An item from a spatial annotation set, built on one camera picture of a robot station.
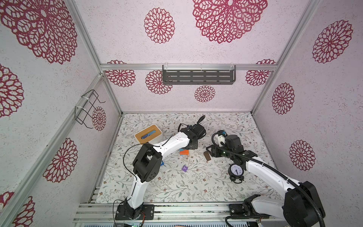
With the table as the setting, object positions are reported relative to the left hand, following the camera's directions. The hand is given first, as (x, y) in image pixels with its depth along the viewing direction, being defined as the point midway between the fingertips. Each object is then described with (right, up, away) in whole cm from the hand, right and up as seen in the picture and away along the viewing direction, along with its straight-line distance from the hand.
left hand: (188, 146), depth 92 cm
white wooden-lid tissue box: (-29, +8, +9) cm, 31 cm away
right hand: (+12, +1, -8) cm, 14 cm away
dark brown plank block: (+12, -6, +1) cm, 14 cm away
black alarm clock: (+28, -14, -6) cm, 32 cm away
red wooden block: (-2, -4, +4) cm, 6 cm away
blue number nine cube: (-17, -11, -1) cm, 20 cm away
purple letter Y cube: (-3, -13, -3) cm, 14 cm away
